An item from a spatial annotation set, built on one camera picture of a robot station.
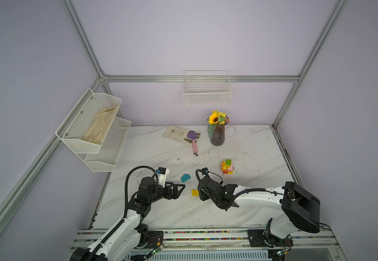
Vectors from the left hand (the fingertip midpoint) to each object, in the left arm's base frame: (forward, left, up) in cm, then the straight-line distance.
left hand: (178, 186), depth 81 cm
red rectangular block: (+12, -27, -7) cm, 31 cm away
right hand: (+1, -11, -4) cm, 12 cm away
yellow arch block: (-1, -9, -5) cm, 10 cm away
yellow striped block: (+12, -30, -8) cm, 34 cm away
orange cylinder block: (+14, -26, -5) cm, 30 cm away
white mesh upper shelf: (+20, +46, +21) cm, 54 cm away
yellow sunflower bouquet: (+33, -20, +16) cm, 42 cm away
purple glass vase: (+36, -24, -2) cm, 43 cm away
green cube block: (+16, -28, -1) cm, 32 cm away
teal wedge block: (+9, -3, -8) cm, 13 cm away
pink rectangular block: (+13, -30, -5) cm, 33 cm away
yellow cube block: (+16, -26, -5) cm, 31 cm away
